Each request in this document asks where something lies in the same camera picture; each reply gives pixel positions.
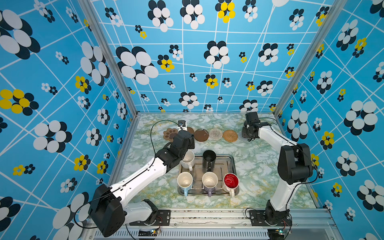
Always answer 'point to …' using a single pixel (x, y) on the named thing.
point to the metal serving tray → (224, 164)
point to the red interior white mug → (231, 183)
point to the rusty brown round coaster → (201, 135)
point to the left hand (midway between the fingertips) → (190, 134)
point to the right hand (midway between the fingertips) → (249, 133)
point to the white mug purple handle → (209, 181)
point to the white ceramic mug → (188, 160)
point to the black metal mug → (209, 158)
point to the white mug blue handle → (185, 181)
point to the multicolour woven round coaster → (215, 134)
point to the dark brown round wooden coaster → (190, 130)
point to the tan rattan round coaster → (230, 135)
